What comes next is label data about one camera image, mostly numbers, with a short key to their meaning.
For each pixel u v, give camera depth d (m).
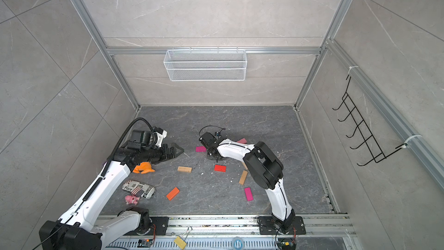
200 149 0.98
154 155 0.65
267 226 0.73
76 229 0.39
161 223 0.73
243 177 0.87
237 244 0.70
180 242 0.70
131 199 0.78
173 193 0.82
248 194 0.82
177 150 0.71
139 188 0.81
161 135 0.73
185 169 0.90
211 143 0.74
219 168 0.90
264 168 0.55
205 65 1.01
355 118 0.72
